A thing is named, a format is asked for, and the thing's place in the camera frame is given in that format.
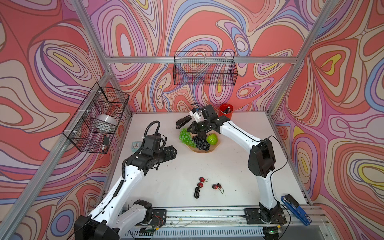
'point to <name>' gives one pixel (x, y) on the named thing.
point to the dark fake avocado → (202, 135)
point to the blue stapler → (294, 207)
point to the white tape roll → (105, 123)
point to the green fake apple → (212, 138)
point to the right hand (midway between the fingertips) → (189, 132)
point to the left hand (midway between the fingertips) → (173, 151)
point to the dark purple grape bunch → (201, 143)
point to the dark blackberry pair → (196, 194)
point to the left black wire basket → (92, 126)
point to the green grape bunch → (185, 137)
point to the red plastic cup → (226, 109)
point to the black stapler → (181, 122)
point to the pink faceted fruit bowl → (212, 147)
